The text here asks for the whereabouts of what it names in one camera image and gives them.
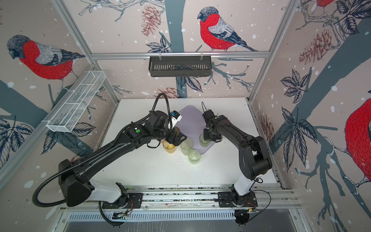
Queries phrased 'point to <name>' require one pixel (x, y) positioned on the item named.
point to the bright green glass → (204, 143)
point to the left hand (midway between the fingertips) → (180, 133)
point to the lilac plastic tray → (192, 124)
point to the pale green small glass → (194, 156)
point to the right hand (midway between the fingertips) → (208, 139)
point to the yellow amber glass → (170, 148)
